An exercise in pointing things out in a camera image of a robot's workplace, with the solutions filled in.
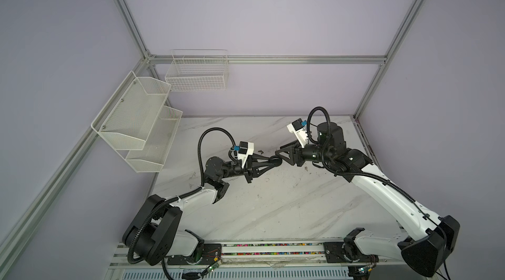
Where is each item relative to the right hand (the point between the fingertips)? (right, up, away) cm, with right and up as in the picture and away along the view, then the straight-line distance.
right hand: (275, 154), depth 68 cm
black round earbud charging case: (0, -2, -3) cm, 4 cm away
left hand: (-1, -3, 0) cm, 4 cm away
